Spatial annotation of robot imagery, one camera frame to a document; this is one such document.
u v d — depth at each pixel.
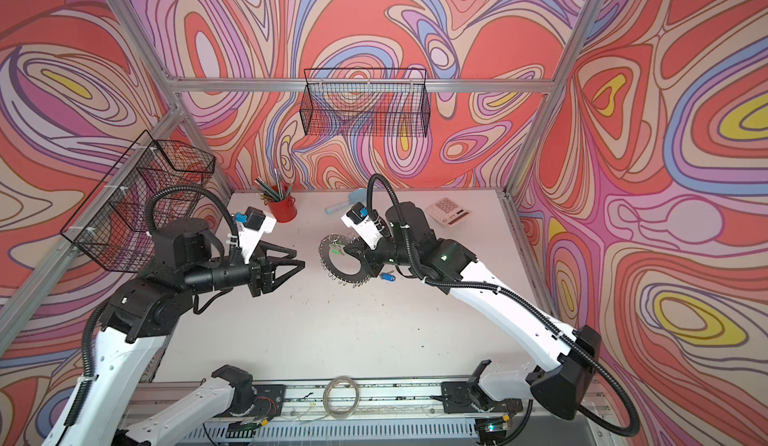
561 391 0.37
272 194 1.05
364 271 0.60
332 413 0.71
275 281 0.52
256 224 0.50
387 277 0.96
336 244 0.65
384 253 0.57
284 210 1.12
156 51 0.82
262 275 0.50
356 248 0.62
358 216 0.55
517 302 0.43
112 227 0.69
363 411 0.72
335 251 0.68
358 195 1.19
